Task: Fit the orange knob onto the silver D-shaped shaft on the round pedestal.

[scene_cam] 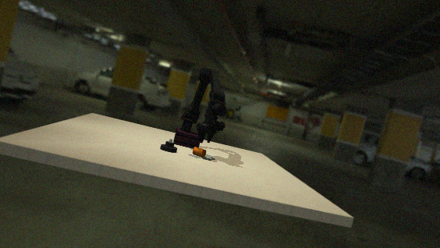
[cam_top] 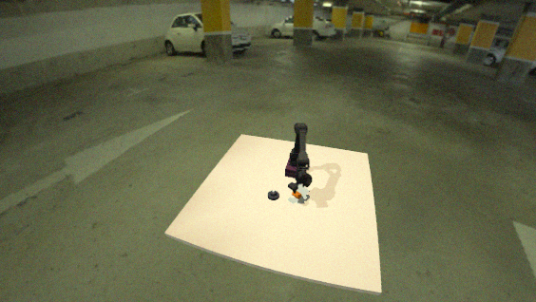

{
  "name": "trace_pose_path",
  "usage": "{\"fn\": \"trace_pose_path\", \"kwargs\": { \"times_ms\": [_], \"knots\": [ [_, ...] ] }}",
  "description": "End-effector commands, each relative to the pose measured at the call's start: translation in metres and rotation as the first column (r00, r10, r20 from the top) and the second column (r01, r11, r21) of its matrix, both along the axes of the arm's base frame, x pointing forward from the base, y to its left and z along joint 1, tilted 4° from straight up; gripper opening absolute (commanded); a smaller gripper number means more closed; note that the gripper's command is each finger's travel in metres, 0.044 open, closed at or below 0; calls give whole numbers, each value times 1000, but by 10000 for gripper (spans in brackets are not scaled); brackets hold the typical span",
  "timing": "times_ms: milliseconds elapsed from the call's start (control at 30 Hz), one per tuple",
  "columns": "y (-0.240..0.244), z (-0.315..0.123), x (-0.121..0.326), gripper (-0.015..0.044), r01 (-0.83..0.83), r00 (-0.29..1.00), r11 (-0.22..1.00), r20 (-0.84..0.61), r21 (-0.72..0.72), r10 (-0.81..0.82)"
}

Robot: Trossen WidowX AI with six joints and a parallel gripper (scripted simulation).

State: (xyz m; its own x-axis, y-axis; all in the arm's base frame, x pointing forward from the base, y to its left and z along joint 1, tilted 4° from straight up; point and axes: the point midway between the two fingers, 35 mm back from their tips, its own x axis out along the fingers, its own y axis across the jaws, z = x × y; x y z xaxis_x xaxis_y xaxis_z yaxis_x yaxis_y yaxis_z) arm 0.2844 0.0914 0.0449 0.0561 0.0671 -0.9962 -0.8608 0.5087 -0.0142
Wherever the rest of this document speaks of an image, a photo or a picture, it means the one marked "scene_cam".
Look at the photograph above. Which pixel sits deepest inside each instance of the orange knob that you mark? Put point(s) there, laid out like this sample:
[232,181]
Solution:
[199,152]

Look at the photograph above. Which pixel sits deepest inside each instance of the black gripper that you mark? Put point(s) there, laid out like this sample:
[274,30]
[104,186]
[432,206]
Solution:
[205,128]

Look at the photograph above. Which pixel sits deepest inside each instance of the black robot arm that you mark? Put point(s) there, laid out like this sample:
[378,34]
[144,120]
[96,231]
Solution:
[216,104]

